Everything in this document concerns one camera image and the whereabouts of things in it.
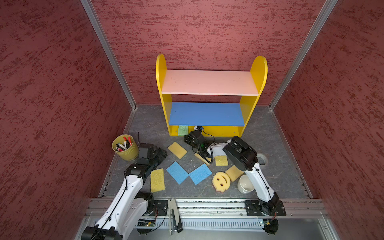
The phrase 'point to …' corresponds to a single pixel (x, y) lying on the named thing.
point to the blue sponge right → (200, 174)
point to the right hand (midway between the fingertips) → (182, 137)
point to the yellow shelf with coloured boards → (218, 102)
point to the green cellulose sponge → (183, 130)
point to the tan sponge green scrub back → (177, 150)
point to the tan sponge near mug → (234, 173)
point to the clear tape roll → (262, 160)
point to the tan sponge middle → (209, 158)
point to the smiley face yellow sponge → (221, 181)
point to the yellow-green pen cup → (125, 147)
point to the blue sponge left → (177, 172)
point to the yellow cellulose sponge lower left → (157, 180)
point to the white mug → (244, 184)
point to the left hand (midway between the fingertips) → (164, 157)
